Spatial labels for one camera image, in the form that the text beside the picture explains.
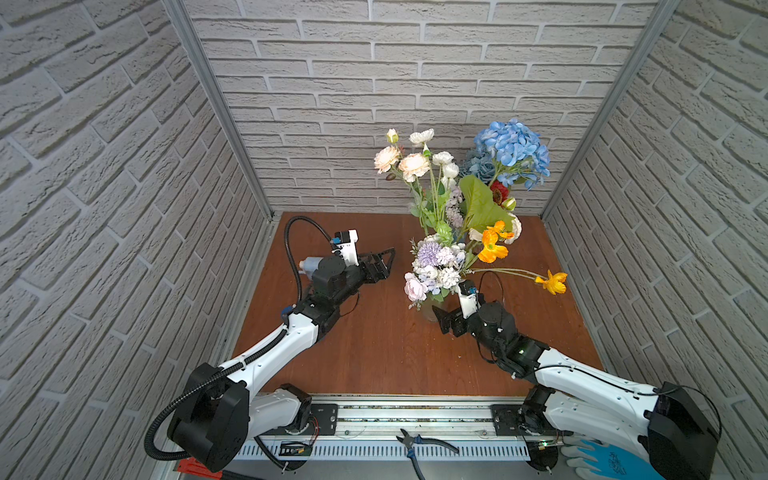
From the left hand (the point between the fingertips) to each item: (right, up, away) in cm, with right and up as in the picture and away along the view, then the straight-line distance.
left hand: (385, 248), depth 76 cm
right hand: (+17, -14, +4) cm, 23 cm away
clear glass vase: (+10, -14, -9) cm, 19 cm away
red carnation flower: (+32, +16, +5) cm, 36 cm away
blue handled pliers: (+6, -46, -6) cm, 47 cm away
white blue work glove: (+51, -49, -8) cm, 72 cm away
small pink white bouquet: (+12, -5, -10) cm, 16 cm away
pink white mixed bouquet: (+19, +11, +7) cm, 23 cm away
